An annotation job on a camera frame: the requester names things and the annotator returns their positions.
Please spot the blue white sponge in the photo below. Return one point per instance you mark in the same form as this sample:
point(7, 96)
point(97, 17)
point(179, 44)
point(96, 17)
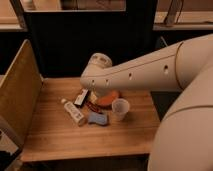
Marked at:
point(96, 118)

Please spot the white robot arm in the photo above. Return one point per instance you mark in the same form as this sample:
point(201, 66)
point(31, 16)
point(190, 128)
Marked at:
point(184, 139)

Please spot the orange ceramic bowl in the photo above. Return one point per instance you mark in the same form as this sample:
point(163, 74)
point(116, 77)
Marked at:
point(107, 99)

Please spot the red brown snack wrapper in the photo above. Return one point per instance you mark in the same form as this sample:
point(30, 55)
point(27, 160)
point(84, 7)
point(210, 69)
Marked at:
point(93, 107)

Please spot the white plastic bottle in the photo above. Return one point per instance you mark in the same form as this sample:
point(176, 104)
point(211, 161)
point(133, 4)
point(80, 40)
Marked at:
point(74, 112)

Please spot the black back panel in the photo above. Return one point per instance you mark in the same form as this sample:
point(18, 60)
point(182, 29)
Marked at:
point(63, 42)

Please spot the wooden side panel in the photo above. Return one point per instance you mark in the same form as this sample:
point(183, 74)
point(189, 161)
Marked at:
point(19, 90)

